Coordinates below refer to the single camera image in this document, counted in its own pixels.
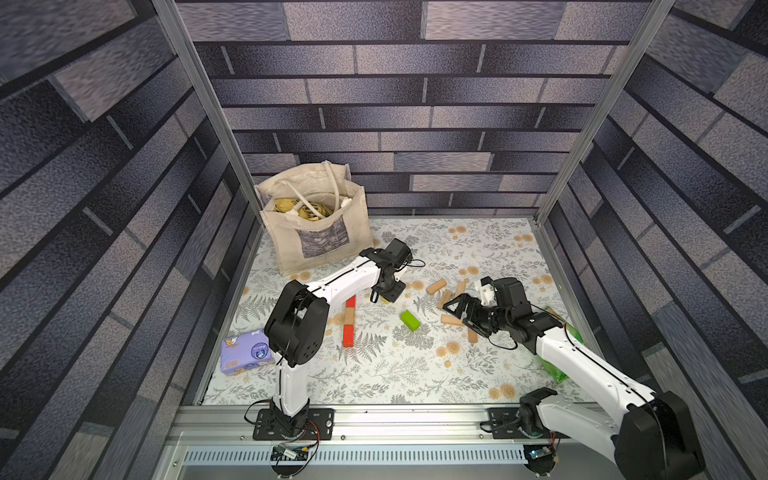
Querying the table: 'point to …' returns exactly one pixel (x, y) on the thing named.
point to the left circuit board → (289, 452)
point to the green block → (410, 320)
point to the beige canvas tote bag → (316, 213)
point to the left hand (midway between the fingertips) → (392, 288)
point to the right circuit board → (541, 452)
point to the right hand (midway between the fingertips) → (450, 311)
